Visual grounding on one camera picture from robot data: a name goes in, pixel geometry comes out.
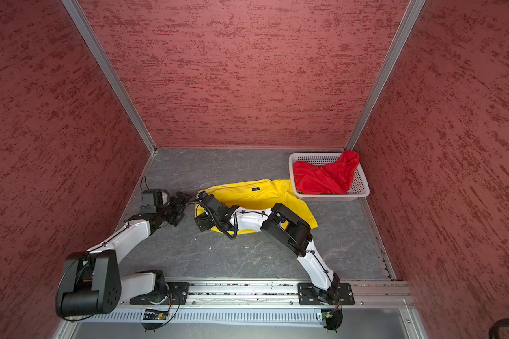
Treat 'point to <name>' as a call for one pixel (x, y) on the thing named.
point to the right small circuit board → (331, 318)
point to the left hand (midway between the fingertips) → (190, 206)
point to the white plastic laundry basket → (358, 187)
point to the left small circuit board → (153, 314)
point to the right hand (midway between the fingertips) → (205, 219)
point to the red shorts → (330, 178)
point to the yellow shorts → (260, 194)
